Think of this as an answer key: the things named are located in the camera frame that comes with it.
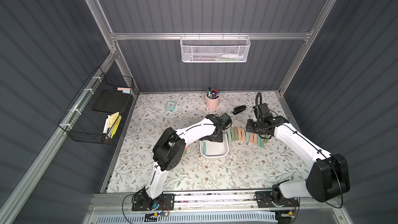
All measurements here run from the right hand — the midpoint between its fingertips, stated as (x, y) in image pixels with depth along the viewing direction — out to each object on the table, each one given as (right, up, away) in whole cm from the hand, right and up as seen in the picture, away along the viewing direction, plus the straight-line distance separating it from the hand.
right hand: (251, 126), depth 86 cm
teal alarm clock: (-50, +12, +23) cm, 57 cm away
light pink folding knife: (+5, -9, +8) cm, 13 cm away
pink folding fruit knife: (-4, -6, +10) cm, 12 cm away
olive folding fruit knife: (-6, -6, +11) cm, 14 cm away
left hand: (-22, -8, +4) cm, 23 cm away
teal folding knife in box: (-26, -13, +5) cm, 30 cm away
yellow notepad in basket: (-70, +6, -14) cm, 72 cm away
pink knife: (-37, -14, +5) cm, 40 cm away
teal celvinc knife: (+7, -10, +8) cm, 15 cm away
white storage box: (-23, -14, +5) cm, 27 cm away
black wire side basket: (-79, +8, -13) cm, 80 cm away
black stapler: (-2, +9, +19) cm, 21 cm away
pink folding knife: (-2, -6, +10) cm, 12 cm away
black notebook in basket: (-73, +14, -10) cm, 75 cm away
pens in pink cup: (-20, +20, +16) cm, 33 cm away
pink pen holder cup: (-20, +13, +22) cm, 33 cm away
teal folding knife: (+1, -8, +10) cm, 13 cm away
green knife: (+11, -10, +7) cm, 16 cm away
